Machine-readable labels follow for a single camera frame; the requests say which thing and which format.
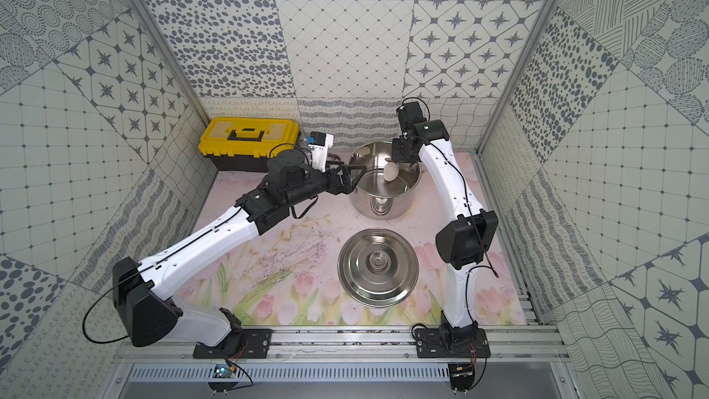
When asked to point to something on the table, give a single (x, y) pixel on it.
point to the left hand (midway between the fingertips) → (354, 159)
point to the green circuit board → (222, 370)
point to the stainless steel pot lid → (378, 267)
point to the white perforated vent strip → (286, 373)
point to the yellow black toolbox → (246, 143)
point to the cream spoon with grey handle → (390, 171)
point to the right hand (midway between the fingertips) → (405, 158)
